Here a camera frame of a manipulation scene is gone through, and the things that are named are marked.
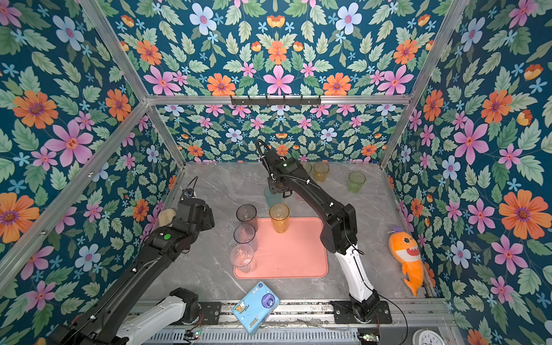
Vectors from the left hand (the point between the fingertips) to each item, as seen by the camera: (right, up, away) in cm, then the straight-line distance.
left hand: (204, 209), depth 76 cm
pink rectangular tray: (+34, -20, +12) cm, 41 cm away
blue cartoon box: (+20, -32, -6) cm, 38 cm away
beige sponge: (-24, -6, +17) cm, 30 cm away
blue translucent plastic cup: (+13, -11, +7) cm, 19 cm away
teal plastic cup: (+23, +2, +18) cm, 29 cm away
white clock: (+74, -39, -10) cm, 85 cm away
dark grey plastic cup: (+14, -3, +7) cm, 16 cm away
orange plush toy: (+75, -16, +4) cm, 77 cm away
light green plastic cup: (+63, +10, +28) cm, 70 cm away
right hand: (+27, +9, +13) cm, 31 cm away
